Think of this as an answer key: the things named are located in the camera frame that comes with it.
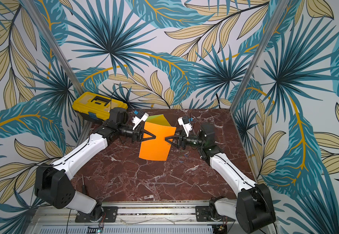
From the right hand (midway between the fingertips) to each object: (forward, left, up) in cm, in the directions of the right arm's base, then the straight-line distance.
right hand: (167, 137), depth 71 cm
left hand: (-2, +7, +2) cm, 7 cm away
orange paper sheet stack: (-4, +5, -4) cm, 8 cm away
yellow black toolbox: (+33, +48, -10) cm, 59 cm away
